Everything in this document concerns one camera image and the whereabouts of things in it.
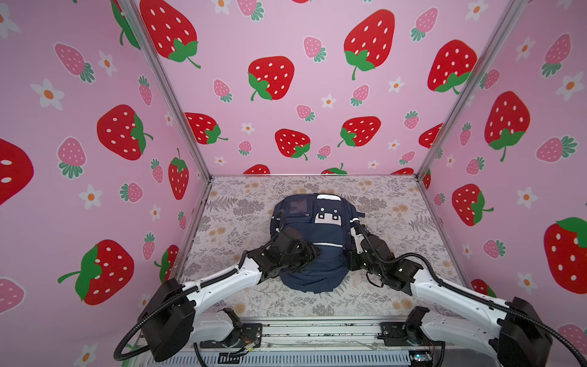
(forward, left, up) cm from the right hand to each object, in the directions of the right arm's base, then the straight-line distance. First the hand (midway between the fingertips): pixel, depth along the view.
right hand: (341, 252), depth 81 cm
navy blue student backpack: (+15, +6, -2) cm, 17 cm away
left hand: (-3, +7, +3) cm, 8 cm away
